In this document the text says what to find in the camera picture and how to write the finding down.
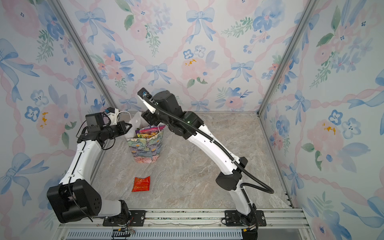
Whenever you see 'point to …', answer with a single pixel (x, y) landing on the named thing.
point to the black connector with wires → (122, 232)
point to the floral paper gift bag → (146, 150)
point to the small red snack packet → (141, 184)
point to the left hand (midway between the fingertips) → (131, 123)
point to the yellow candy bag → (147, 135)
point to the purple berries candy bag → (150, 129)
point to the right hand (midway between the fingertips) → (150, 103)
